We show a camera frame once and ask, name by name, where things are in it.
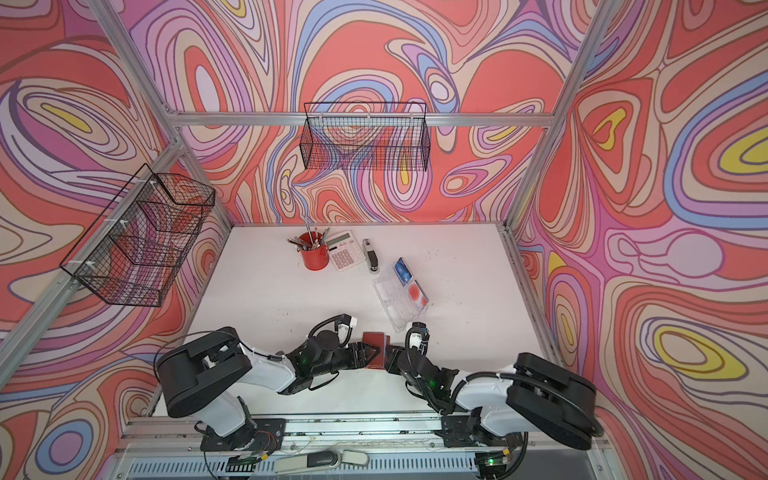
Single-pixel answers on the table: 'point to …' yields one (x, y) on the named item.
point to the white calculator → (345, 250)
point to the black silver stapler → (371, 257)
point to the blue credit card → (403, 271)
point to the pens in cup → (312, 243)
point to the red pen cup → (314, 250)
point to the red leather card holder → (380, 341)
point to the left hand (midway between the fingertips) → (382, 353)
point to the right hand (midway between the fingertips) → (388, 354)
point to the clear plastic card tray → (400, 296)
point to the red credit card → (415, 294)
